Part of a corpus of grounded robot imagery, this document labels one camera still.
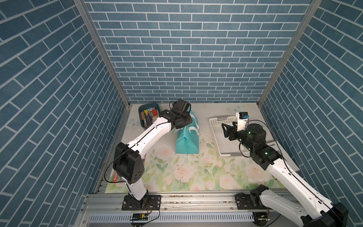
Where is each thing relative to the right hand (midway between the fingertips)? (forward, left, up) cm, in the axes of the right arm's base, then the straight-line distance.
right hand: (229, 123), depth 75 cm
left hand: (+5, +19, -6) cm, 21 cm away
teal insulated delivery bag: (-7, +22, -6) cm, 24 cm away
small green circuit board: (-42, +43, -29) cm, 67 cm away
